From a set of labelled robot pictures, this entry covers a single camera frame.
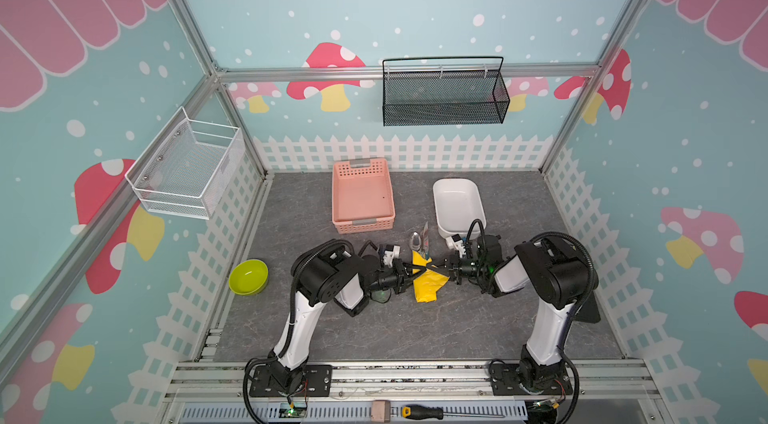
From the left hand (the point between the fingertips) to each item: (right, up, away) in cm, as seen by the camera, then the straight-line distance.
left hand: (426, 276), depth 88 cm
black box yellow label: (+45, -8, -5) cm, 46 cm away
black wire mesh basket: (+7, +59, +11) cm, 61 cm away
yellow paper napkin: (0, -1, -5) cm, 5 cm away
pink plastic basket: (-23, +24, +29) cm, 44 cm away
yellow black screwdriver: (0, -27, -20) cm, 33 cm away
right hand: (0, +3, +1) cm, 3 cm away
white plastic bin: (+14, +22, +22) cm, 34 cm away
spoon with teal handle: (-3, +9, +8) cm, 13 cm away
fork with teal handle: (+1, +10, +9) cm, 13 cm away
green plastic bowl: (-55, -1, +3) cm, 55 cm away
